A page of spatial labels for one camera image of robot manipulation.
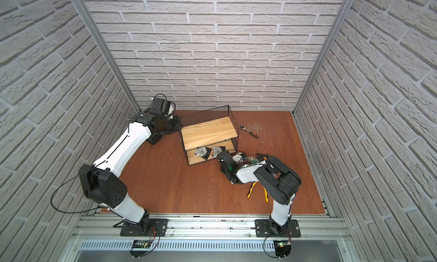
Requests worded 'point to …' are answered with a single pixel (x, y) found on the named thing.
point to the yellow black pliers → (251, 188)
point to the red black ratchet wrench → (252, 134)
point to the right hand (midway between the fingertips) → (220, 154)
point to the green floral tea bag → (253, 159)
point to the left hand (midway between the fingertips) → (185, 122)
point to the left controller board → (140, 244)
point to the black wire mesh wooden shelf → (206, 134)
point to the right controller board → (282, 248)
